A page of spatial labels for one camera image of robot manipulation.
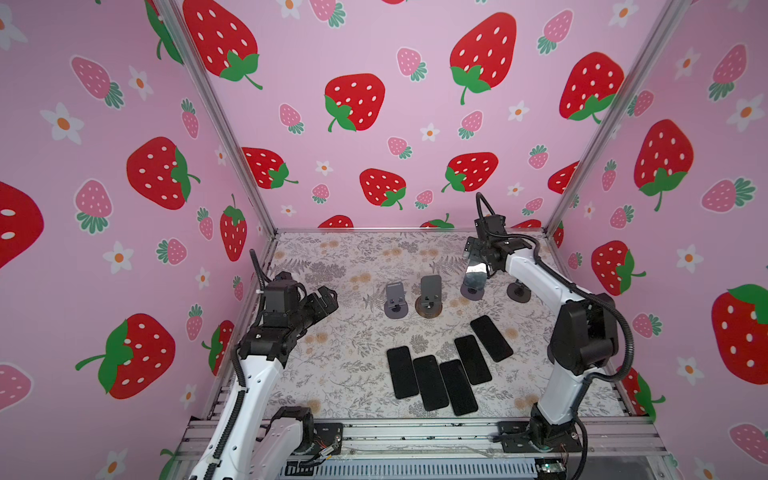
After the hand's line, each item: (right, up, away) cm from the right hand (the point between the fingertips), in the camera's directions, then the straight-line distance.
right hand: (482, 249), depth 94 cm
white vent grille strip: (-25, -54, -24) cm, 64 cm away
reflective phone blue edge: (-1, -8, +3) cm, 8 cm away
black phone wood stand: (-10, -40, -10) cm, 43 cm away
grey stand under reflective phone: (-1, -15, +7) cm, 17 cm away
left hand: (-46, -14, -16) cm, 51 cm away
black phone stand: (-26, -36, -9) cm, 45 cm away
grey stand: (-28, -18, +1) cm, 33 cm away
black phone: (+4, -30, -1) cm, 31 cm away
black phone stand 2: (-18, -38, -12) cm, 44 cm away
